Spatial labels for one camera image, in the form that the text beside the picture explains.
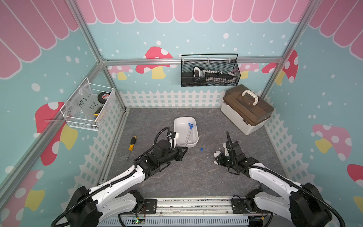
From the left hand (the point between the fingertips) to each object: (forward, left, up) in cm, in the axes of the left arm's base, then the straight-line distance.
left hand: (187, 151), depth 77 cm
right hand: (+1, -18, -12) cm, 21 cm away
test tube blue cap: (+32, -1, -16) cm, 35 cm away
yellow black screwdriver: (+10, +38, -15) cm, 42 cm away
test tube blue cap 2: (+10, -10, -17) cm, 23 cm away
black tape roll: (+25, +49, +16) cm, 57 cm away
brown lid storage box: (+35, -42, -2) cm, 55 cm away
